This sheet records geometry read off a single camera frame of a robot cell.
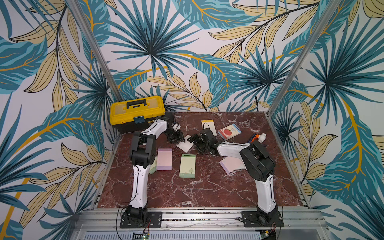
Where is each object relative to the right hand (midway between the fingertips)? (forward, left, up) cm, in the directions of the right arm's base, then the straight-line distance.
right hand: (189, 141), depth 98 cm
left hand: (+1, +5, -2) cm, 5 cm away
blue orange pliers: (+4, -46, -3) cm, 47 cm away
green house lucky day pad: (-17, +22, -2) cm, 28 cm away
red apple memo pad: (+10, -29, -3) cm, 31 cm away
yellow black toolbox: (+19, +26, +13) cm, 35 cm away
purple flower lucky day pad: (-12, +15, -2) cm, 19 cm away
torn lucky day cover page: (-1, +2, -4) cm, 5 cm away
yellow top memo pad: (+17, -17, -4) cm, 24 cm away
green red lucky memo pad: (-16, +1, -3) cm, 16 cm away
